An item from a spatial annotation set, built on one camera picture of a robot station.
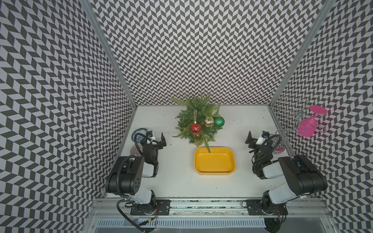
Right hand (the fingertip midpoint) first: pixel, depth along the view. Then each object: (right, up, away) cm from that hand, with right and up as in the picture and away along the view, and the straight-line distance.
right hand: (257, 134), depth 89 cm
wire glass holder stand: (+28, +17, +4) cm, 33 cm away
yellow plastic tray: (-22, -17, +1) cm, 28 cm away
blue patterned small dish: (-67, 0, -16) cm, 69 cm away
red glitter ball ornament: (-38, +6, -22) cm, 45 cm away
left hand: (-64, 0, +2) cm, 64 cm away
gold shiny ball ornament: (-32, +9, -18) cm, 38 cm away
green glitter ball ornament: (-27, +9, -18) cm, 33 cm away
